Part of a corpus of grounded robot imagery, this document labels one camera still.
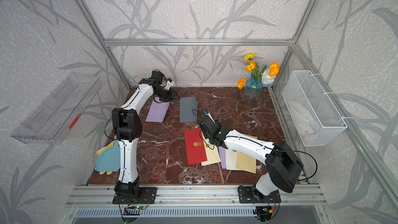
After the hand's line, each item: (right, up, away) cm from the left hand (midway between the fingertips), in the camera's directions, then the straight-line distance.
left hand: (177, 97), depth 98 cm
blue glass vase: (+51, +6, +7) cm, 51 cm away
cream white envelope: (+33, -34, -11) cm, 49 cm away
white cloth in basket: (+68, -13, -22) cm, 73 cm away
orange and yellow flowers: (+51, +11, -17) cm, 55 cm away
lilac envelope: (+28, -32, -9) cm, 43 cm away
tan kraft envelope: (+41, -37, -12) cm, 56 cm away
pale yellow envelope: (+22, -31, -9) cm, 39 cm away
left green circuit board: (-11, -51, -28) cm, 59 cm away
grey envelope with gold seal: (+5, -9, +11) cm, 15 cm away
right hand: (+21, -15, -12) cm, 28 cm away
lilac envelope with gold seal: (-15, -9, +7) cm, 19 cm away
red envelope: (+13, -32, -8) cm, 35 cm away
